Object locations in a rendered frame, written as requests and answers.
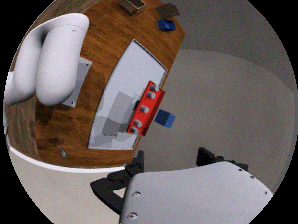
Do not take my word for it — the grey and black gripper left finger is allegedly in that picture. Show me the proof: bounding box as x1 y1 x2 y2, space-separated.
90 150 144 215

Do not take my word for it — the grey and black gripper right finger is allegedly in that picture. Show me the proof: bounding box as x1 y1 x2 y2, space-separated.
196 147 248 172

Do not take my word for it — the blue open bin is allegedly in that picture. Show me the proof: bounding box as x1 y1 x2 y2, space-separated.
157 19 176 31

